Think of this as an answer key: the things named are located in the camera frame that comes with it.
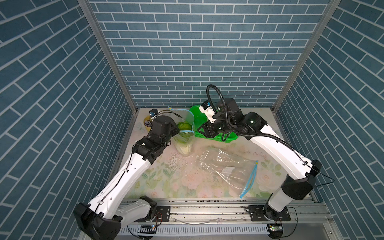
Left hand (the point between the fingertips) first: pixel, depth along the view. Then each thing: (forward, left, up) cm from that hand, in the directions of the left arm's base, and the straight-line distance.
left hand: (179, 122), depth 73 cm
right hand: (-5, -11, +2) cm, 13 cm away
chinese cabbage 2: (+3, -2, -6) cm, 7 cm away
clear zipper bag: (-14, -33, -29) cm, 46 cm away
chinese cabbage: (-5, -2, -10) cm, 12 cm away
